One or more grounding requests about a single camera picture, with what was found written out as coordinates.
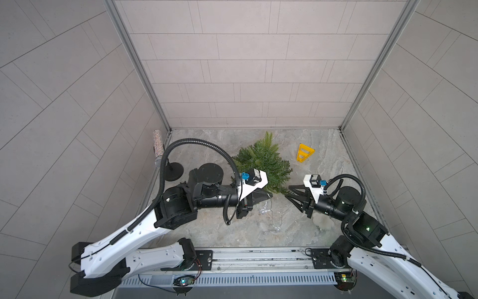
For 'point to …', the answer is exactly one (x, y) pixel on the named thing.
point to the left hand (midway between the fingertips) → (271, 197)
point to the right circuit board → (346, 281)
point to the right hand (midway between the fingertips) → (288, 194)
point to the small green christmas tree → (264, 155)
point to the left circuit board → (184, 280)
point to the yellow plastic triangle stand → (304, 152)
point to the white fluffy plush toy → (323, 222)
